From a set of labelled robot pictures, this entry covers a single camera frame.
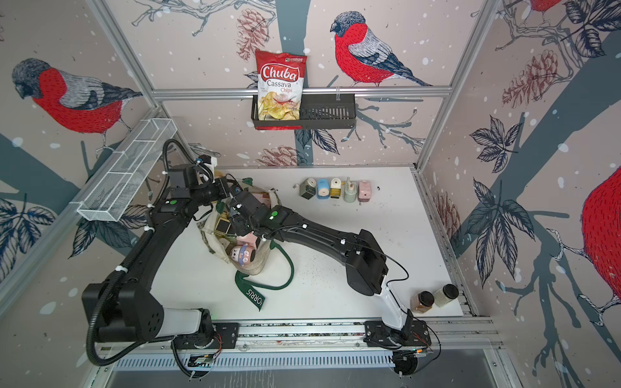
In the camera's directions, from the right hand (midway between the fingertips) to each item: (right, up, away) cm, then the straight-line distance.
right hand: (239, 217), depth 79 cm
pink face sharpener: (0, -14, +4) cm, 14 cm away
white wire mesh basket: (-38, +8, -8) cm, 39 cm away
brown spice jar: (+58, -25, -8) cm, 64 cm away
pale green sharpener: (+41, +7, +25) cm, 48 cm away
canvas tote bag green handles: (+10, -19, +8) cm, 23 cm away
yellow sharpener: (+35, +9, +28) cm, 45 cm away
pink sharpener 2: (+1, -9, +11) cm, 14 cm away
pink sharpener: (+47, +8, +24) cm, 54 cm away
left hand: (-1, +14, +1) cm, 14 cm away
